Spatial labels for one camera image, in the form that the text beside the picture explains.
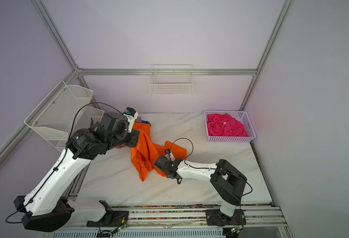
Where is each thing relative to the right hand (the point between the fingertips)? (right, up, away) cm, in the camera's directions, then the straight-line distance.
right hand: (175, 168), depth 88 cm
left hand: (-18, +21, -23) cm, 36 cm away
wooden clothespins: (-57, +28, +10) cm, 64 cm away
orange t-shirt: (-16, +11, -14) cm, 24 cm away
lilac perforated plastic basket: (+52, +33, +26) cm, 67 cm away
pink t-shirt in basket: (+36, +27, +20) cm, 49 cm away
